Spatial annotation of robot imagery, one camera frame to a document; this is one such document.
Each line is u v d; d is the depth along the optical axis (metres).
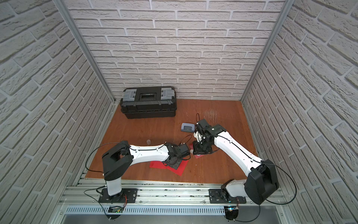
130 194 0.75
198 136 0.75
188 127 1.00
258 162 0.43
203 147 0.66
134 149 0.50
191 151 0.75
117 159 0.50
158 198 0.74
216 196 0.74
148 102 0.95
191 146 0.71
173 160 0.63
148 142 0.94
